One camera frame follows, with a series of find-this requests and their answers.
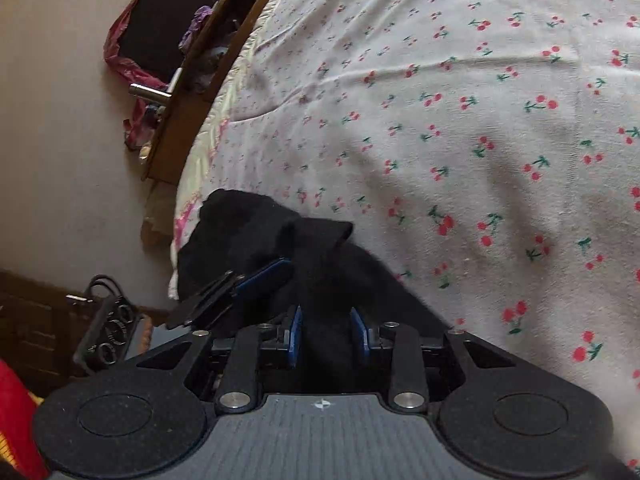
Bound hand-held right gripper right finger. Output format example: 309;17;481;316
349;306;516;413

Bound cherry print bed sheet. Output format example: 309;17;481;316
170;0;640;461

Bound pink patterned cloth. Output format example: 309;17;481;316
103;0;281;153

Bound purple cloth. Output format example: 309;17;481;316
179;5;216;56

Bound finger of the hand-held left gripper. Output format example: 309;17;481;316
166;257;294;332

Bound pale yellow pink bed cover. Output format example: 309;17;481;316
167;0;321;301

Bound black television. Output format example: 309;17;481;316
120;0;221;73

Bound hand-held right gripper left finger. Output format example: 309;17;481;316
135;305;304;415

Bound person's red clothing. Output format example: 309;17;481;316
0;357;48;480

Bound black pants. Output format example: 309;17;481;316
176;188;446;396

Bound silver metal cylinder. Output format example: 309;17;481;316
129;82;176;105

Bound grey cloth bundle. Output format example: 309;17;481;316
197;42;236;93

